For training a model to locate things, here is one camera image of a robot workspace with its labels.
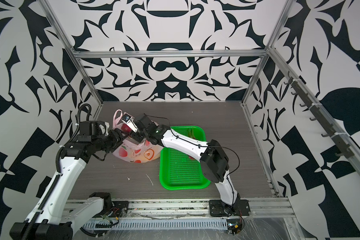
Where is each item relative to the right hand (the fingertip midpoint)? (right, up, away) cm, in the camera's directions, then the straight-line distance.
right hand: (132, 127), depth 79 cm
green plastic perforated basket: (+24, -25, +8) cm, 36 cm away
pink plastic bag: (0, -13, +2) cm, 13 cm away
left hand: (-1, -3, -5) cm, 6 cm away
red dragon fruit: (+31, -5, +15) cm, 35 cm away
